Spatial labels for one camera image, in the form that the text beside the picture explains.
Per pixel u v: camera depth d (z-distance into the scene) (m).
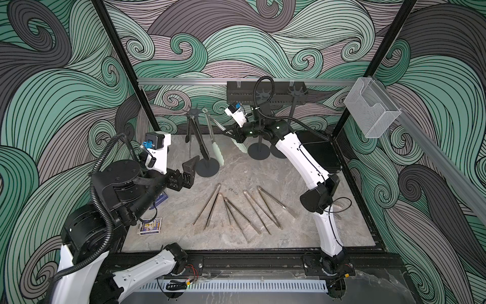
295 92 0.84
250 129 0.67
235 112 0.66
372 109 0.78
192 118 0.74
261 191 0.95
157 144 0.37
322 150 1.13
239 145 0.75
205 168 1.05
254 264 0.75
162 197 0.92
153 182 0.31
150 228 0.81
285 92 0.85
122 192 0.30
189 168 0.42
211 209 0.88
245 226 0.83
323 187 0.51
